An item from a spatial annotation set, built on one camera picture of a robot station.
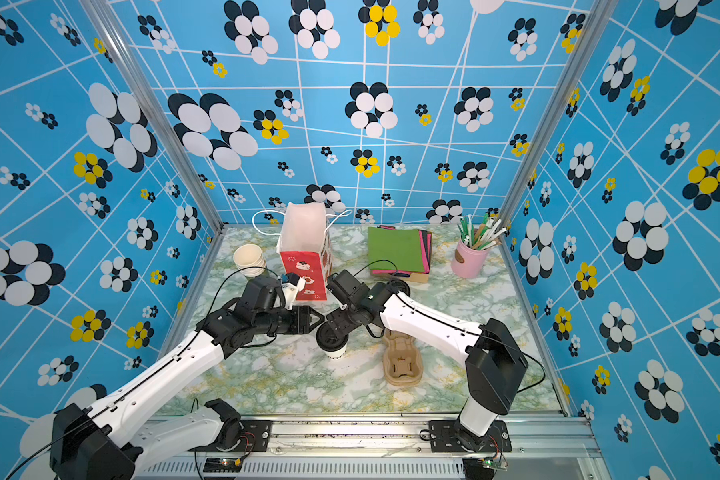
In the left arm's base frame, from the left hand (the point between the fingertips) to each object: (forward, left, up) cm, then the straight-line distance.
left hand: (321, 318), depth 76 cm
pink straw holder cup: (+25, -46, -9) cm, 53 cm away
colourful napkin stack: (+35, -24, -16) cm, 46 cm away
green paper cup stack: (+21, +25, -3) cm, 33 cm away
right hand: (+3, -6, -5) cm, 9 cm away
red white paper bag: (+34, +11, -13) cm, 38 cm away
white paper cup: (-4, -3, -14) cm, 15 cm away
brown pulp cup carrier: (-6, -22, -13) cm, 26 cm away
